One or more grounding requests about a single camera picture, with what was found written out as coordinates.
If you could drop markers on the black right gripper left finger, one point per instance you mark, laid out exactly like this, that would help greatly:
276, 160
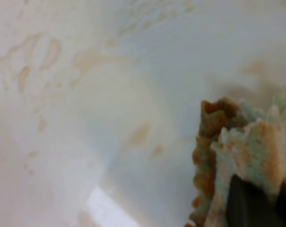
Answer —
248, 206

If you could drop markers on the stained pale rag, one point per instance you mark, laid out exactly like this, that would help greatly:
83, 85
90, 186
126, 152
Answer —
237, 139

